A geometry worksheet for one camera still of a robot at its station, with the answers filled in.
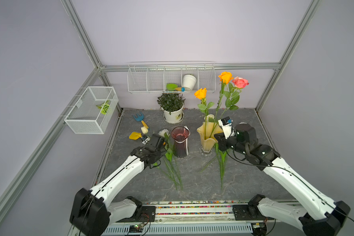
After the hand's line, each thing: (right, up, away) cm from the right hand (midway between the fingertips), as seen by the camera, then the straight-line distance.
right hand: (215, 134), depth 73 cm
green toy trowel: (-22, +30, +24) cm, 44 cm away
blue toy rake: (-50, +10, +43) cm, 67 cm away
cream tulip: (-39, +2, +13) cm, 41 cm away
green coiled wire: (-60, +15, +8) cm, 62 cm away
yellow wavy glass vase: (-2, 0, +14) cm, 14 cm away
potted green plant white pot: (-24, +19, +29) cm, 42 cm away
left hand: (-28, -11, +9) cm, 31 cm away
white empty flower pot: (-12, +32, +18) cm, 39 cm away
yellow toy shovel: (-51, -4, +31) cm, 59 cm away
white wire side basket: (-67, +12, +10) cm, 69 cm away
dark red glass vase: (-18, -1, +12) cm, 21 cm away
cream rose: (+2, +10, +39) cm, 40 cm away
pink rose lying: (+9, -15, +21) cm, 27 cm away
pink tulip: (-24, -18, +18) cm, 35 cm away
